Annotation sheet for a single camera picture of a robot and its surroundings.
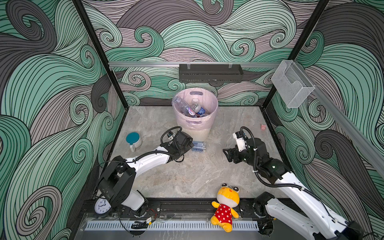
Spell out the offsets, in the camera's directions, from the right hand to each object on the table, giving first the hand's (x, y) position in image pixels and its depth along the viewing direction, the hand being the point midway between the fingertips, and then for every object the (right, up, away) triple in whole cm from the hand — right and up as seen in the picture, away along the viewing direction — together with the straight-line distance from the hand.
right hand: (229, 148), depth 77 cm
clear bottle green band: (-17, +23, +14) cm, 32 cm away
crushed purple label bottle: (-25, +23, +11) cm, 36 cm away
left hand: (-22, 0, +11) cm, 24 cm away
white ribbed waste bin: (-15, +5, +13) cm, 21 cm away
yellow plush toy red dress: (-2, -23, -6) cm, 24 cm away
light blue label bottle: (-15, -2, +14) cm, 21 cm away
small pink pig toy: (+33, +9, +30) cm, 45 cm away
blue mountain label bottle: (-13, +20, +16) cm, 29 cm away
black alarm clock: (-65, -28, -4) cm, 71 cm away
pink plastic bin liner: (-10, +28, +16) cm, 33 cm away
